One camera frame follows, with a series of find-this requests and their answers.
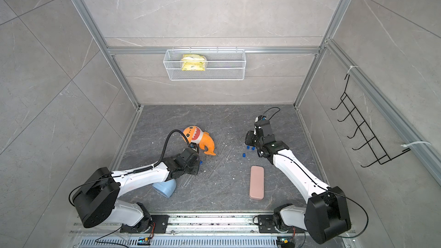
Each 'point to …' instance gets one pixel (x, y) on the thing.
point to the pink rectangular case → (256, 182)
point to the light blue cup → (167, 188)
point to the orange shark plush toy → (194, 134)
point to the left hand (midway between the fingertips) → (198, 162)
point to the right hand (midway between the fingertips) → (249, 134)
